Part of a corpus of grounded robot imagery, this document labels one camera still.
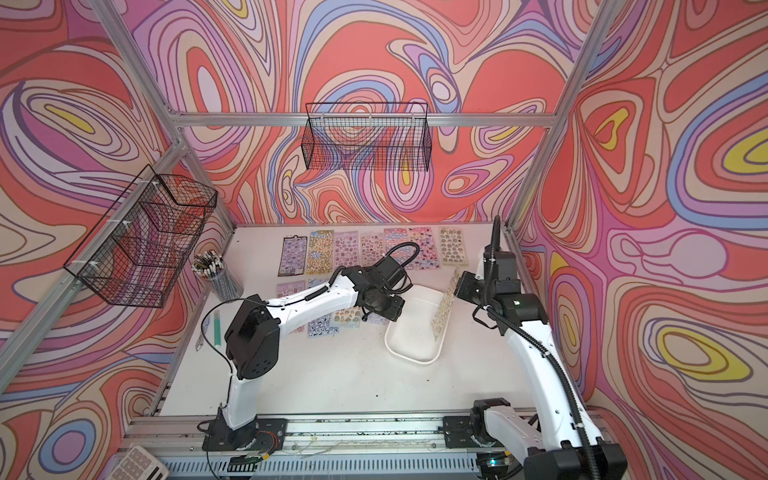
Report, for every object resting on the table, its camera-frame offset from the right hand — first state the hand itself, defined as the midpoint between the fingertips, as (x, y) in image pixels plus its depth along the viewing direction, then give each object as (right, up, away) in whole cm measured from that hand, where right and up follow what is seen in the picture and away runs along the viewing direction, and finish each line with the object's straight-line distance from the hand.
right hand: (462, 290), depth 77 cm
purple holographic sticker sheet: (-55, +8, +34) cm, 65 cm away
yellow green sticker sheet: (-45, +10, +35) cm, 58 cm away
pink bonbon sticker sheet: (-26, +12, +36) cm, 45 cm away
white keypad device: (-77, -39, -8) cm, 87 cm away
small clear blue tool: (-76, -17, +12) cm, 79 cm away
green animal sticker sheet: (-3, -6, +9) cm, 11 cm away
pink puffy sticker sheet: (-35, +11, +35) cm, 51 cm away
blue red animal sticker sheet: (-17, +16, +39) cm, 46 cm away
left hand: (-16, -8, +10) cm, 20 cm away
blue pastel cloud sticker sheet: (-23, -7, -1) cm, 24 cm away
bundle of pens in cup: (-74, +6, +11) cm, 75 cm away
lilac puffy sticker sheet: (-55, -2, +25) cm, 60 cm away
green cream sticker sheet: (+6, +10, +35) cm, 37 cm away
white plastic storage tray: (-12, -16, +12) cm, 23 cm away
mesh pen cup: (-71, -1, +16) cm, 72 cm away
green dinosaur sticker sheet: (-32, -11, +17) cm, 38 cm away
